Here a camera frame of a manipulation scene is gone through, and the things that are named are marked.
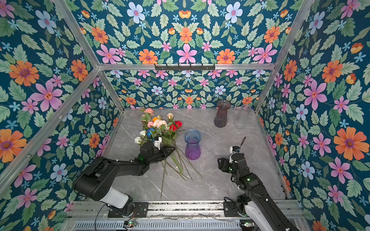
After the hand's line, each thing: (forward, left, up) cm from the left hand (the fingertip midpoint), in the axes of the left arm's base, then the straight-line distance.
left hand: (176, 146), depth 86 cm
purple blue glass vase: (-2, -10, +11) cm, 16 cm away
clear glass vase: (+22, -47, -4) cm, 52 cm away
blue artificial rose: (+16, +19, -5) cm, 25 cm away
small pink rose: (+24, +20, -6) cm, 32 cm away
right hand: (-10, -27, -2) cm, 28 cm away
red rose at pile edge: (+24, -1, -8) cm, 26 cm away
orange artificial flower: (+29, +16, -6) cm, 33 cm away
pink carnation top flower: (+36, +22, -5) cm, 42 cm away
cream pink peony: (+21, +13, -3) cm, 25 cm away
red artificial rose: (+17, +2, -3) cm, 17 cm away
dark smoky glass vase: (+21, -31, -2) cm, 38 cm away
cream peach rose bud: (+32, +6, -7) cm, 33 cm away
